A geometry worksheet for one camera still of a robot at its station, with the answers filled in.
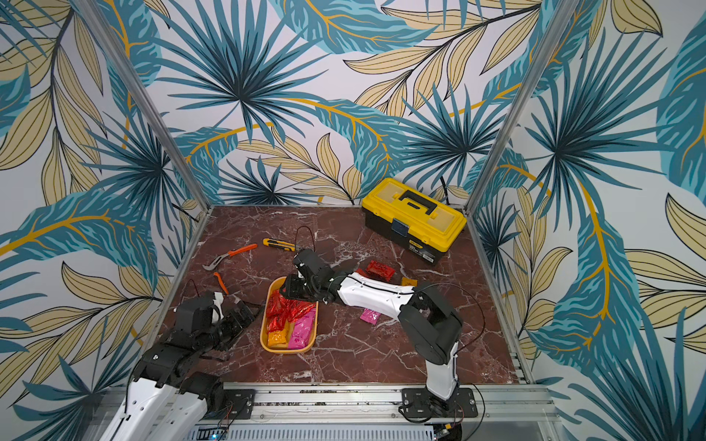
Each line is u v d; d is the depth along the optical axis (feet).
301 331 2.75
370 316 2.89
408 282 3.15
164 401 1.60
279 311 2.70
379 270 3.22
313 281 2.13
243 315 2.22
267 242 3.49
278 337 2.68
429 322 1.56
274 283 2.95
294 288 2.41
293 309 2.81
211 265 3.28
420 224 3.03
